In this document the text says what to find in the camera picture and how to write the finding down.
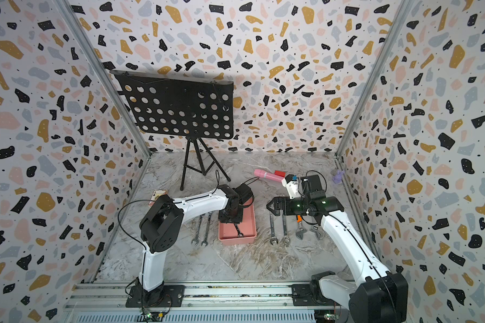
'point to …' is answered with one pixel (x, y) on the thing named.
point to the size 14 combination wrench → (196, 240)
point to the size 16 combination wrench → (205, 241)
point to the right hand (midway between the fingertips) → (276, 205)
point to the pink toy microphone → (263, 173)
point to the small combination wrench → (240, 234)
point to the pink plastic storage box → (228, 233)
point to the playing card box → (156, 194)
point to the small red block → (280, 173)
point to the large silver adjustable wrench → (319, 231)
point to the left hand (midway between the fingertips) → (238, 220)
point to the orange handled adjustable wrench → (300, 232)
